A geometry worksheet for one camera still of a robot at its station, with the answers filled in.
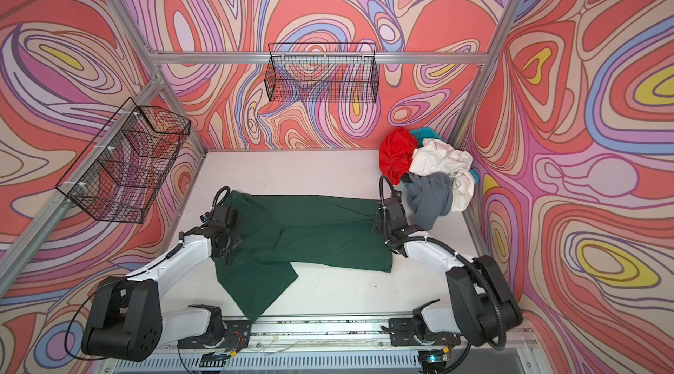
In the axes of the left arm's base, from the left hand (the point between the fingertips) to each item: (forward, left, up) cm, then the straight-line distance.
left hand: (235, 240), depth 90 cm
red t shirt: (+32, -59, +11) cm, 68 cm away
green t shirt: (+4, -14, -1) cm, 14 cm away
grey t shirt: (+12, -67, +9) cm, 69 cm away
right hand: (+6, -52, +2) cm, 53 cm away
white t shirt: (+28, -73, +12) cm, 79 cm away
